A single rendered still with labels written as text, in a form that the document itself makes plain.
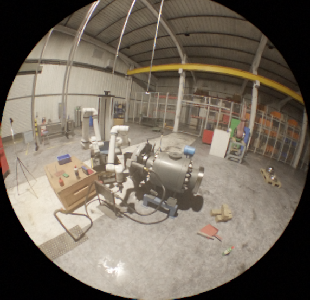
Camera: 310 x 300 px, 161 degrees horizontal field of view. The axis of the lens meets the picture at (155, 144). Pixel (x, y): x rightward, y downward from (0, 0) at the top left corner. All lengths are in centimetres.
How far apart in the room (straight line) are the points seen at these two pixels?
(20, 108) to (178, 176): 950
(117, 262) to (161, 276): 53
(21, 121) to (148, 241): 932
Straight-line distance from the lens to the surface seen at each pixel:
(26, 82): 957
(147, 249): 162
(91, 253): 167
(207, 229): 200
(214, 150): 525
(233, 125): 839
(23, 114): 936
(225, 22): 845
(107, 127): 231
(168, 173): 157
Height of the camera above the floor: 154
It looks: 18 degrees down
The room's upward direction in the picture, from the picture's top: 7 degrees clockwise
